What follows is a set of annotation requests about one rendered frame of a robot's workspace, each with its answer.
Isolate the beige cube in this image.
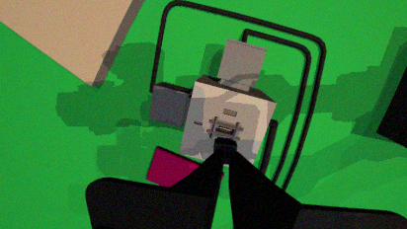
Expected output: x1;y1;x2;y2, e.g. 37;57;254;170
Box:
179;75;278;175

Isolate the tan flat square box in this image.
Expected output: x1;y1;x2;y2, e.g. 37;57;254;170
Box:
0;0;145;86

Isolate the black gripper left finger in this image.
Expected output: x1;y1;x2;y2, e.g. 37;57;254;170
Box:
85;149;224;229

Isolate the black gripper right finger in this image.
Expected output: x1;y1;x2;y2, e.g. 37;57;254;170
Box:
228;151;407;229

